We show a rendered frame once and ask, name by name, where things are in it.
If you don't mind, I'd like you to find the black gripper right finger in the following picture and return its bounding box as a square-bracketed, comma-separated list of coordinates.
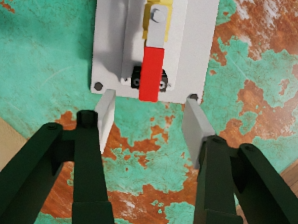
[181, 98, 298, 224]

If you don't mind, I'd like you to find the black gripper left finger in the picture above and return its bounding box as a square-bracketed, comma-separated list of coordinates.
[0, 89, 116, 224]

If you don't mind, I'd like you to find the ball valve with red lever handle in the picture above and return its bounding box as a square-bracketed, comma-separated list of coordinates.
[121, 0, 188, 102]

